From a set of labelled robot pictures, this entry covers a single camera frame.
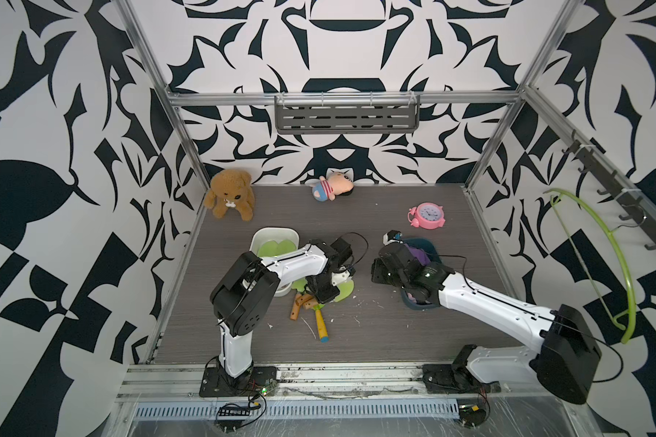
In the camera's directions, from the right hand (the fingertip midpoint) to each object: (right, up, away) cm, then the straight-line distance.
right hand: (371, 263), depth 83 cm
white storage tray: (-36, +8, +15) cm, 40 cm away
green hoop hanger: (+51, -8, -22) cm, 56 cm away
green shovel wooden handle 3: (-21, -6, -4) cm, 22 cm away
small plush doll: (-11, +27, +29) cm, 41 cm away
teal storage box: (+23, +1, +10) cm, 25 cm away
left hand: (-15, -10, +7) cm, 19 cm away
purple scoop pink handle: (+19, +1, +14) cm, 24 cm away
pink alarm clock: (+26, +14, +25) cm, 39 cm away
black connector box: (+24, -37, -12) cm, 46 cm away
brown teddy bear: (-47, +24, +12) cm, 54 cm away
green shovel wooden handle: (-36, +2, +17) cm, 40 cm away
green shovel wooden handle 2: (-29, +3, +16) cm, 33 cm away
